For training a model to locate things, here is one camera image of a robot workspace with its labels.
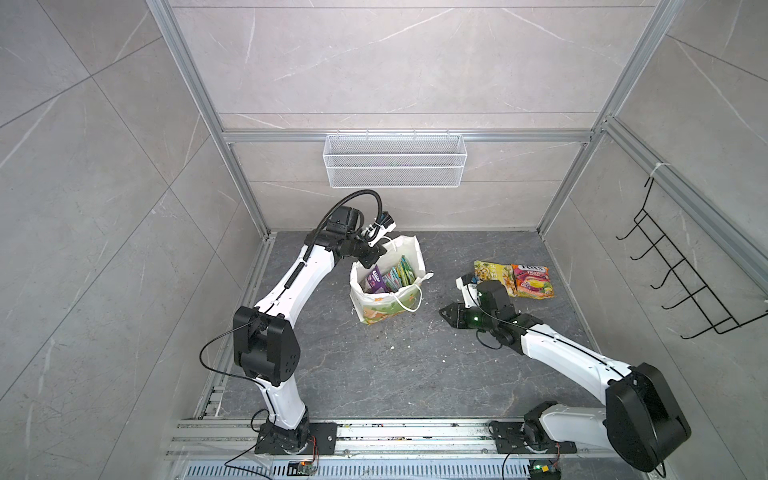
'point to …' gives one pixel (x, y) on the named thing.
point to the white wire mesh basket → (395, 161)
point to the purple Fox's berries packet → (376, 282)
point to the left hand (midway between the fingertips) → (384, 243)
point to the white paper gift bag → (369, 307)
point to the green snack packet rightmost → (407, 274)
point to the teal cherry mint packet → (394, 280)
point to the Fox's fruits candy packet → (532, 282)
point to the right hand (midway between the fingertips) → (442, 310)
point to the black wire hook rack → (697, 292)
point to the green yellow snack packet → (401, 273)
